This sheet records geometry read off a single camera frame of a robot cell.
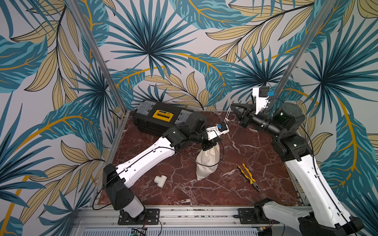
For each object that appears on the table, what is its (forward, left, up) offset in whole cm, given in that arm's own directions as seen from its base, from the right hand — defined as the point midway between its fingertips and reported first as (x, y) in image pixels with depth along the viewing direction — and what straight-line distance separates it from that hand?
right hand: (221, 110), depth 54 cm
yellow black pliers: (-10, -24, -48) cm, 54 cm away
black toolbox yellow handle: (+25, +33, -30) cm, 51 cm away
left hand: (-1, -2, -19) cm, 19 cm away
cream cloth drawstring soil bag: (-7, +3, -29) cm, 30 cm away
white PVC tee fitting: (-10, +28, -45) cm, 54 cm away
